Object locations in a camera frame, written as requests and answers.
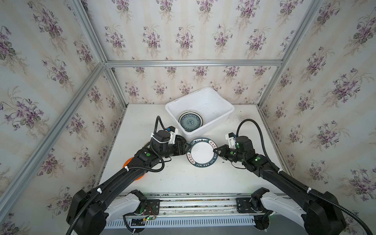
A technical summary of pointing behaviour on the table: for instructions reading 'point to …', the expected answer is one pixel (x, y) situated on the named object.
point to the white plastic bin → (214, 109)
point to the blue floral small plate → (190, 120)
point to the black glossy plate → (179, 143)
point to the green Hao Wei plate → (201, 154)
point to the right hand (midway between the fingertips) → (211, 152)
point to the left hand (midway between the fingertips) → (187, 145)
